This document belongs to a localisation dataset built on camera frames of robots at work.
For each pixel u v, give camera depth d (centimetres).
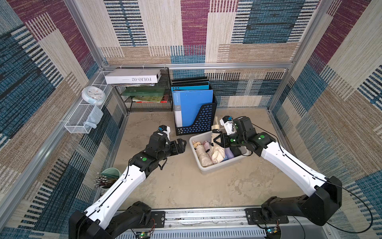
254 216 74
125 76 79
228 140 67
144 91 97
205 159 81
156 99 99
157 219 75
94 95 75
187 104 91
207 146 89
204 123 99
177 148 66
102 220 39
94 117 69
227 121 70
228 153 85
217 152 73
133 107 114
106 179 69
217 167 76
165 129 70
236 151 83
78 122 70
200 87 94
